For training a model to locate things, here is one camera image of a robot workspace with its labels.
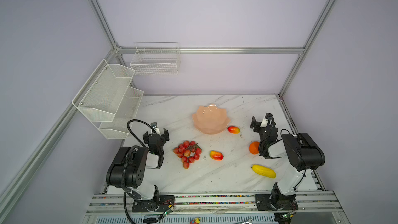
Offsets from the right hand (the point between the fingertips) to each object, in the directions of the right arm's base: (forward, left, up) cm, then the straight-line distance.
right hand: (260, 116), depth 94 cm
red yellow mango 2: (-22, +28, -7) cm, 37 cm away
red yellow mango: (-5, +16, -7) cm, 19 cm away
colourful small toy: (-52, +38, -8) cm, 65 cm away
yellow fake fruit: (-31, +3, -8) cm, 32 cm away
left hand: (-9, +65, -3) cm, 66 cm away
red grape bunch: (-21, +44, -5) cm, 49 cm away
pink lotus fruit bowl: (+4, +31, -9) cm, 32 cm away
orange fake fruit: (-19, +7, -5) cm, 20 cm away
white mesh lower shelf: (-18, +76, +14) cm, 80 cm away
